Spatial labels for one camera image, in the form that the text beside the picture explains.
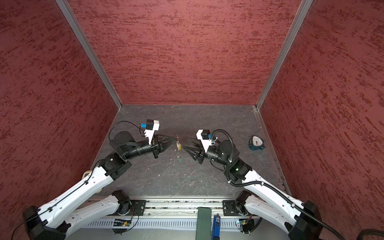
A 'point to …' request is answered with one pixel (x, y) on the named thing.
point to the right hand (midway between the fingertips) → (185, 147)
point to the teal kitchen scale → (256, 143)
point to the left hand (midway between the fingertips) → (176, 142)
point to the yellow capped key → (179, 146)
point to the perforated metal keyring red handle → (177, 151)
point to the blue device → (216, 228)
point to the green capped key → (180, 159)
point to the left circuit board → (119, 222)
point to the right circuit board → (246, 225)
